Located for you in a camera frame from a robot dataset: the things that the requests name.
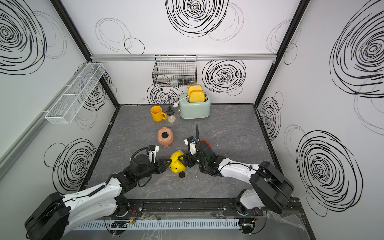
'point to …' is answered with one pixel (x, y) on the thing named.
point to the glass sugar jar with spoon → (171, 117)
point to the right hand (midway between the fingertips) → (181, 157)
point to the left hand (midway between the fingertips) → (170, 162)
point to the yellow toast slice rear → (194, 88)
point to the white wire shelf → (65, 109)
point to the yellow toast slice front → (196, 96)
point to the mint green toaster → (188, 110)
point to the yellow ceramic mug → (157, 114)
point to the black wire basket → (178, 71)
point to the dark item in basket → (185, 81)
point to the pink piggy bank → (165, 142)
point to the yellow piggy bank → (176, 165)
